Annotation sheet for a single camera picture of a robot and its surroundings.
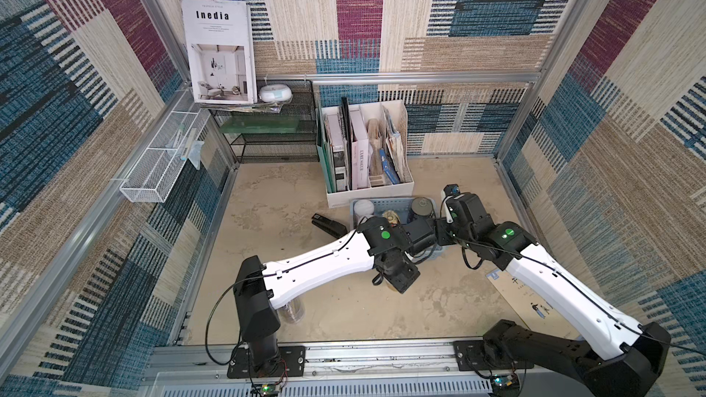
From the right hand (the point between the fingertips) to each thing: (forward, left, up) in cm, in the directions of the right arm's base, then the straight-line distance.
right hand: (439, 221), depth 78 cm
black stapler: (+8, +33, -15) cm, 37 cm away
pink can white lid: (+11, +21, -8) cm, 25 cm away
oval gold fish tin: (+12, +11, -16) cm, 23 cm away
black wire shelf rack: (+47, +51, -8) cm, 70 cm away
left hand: (-13, +12, -3) cm, 18 cm away
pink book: (+28, +22, +2) cm, 36 cm away
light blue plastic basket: (+17, +6, -17) cm, 25 cm away
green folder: (+21, +32, +8) cm, 39 cm away
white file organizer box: (+26, +19, +1) cm, 32 cm away
